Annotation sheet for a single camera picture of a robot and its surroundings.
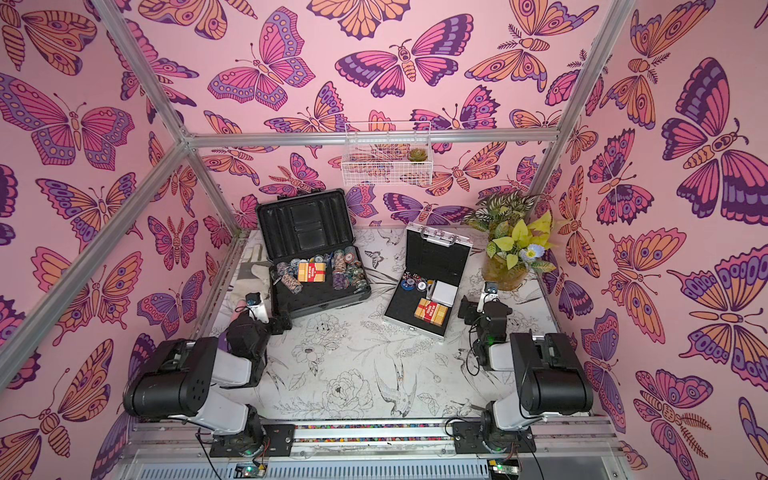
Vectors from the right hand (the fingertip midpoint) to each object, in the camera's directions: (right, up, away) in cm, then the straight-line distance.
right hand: (483, 297), depth 93 cm
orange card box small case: (-17, -4, 0) cm, 17 cm away
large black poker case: (-58, +23, +16) cm, 65 cm away
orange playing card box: (-56, +7, +7) cm, 57 cm away
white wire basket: (-34, +47, +7) cm, 59 cm away
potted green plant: (+8, +18, -6) cm, 21 cm away
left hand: (-65, -1, -1) cm, 65 cm away
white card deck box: (-11, +1, +4) cm, 12 cm away
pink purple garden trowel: (-81, -13, -1) cm, 82 cm away
